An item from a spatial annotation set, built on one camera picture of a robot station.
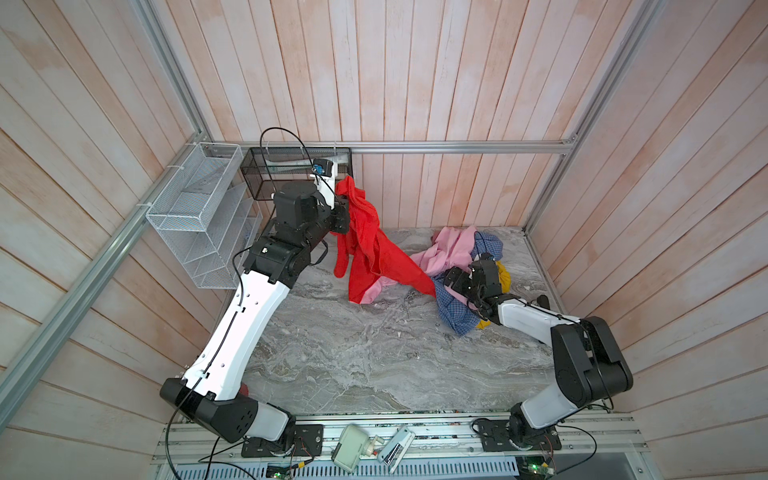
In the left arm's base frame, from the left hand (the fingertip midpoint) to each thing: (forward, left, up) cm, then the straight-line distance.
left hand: (343, 202), depth 66 cm
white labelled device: (-43, -12, -41) cm, 60 cm away
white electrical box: (-41, -2, -39) cm, 57 cm away
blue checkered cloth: (-9, -33, -36) cm, 50 cm away
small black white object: (-2, -62, -39) cm, 73 cm away
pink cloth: (+11, -32, -30) cm, 45 cm away
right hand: (+4, -33, -35) cm, 48 cm away
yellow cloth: (+5, -52, -41) cm, 66 cm away
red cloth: (-4, -6, -13) cm, 15 cm away
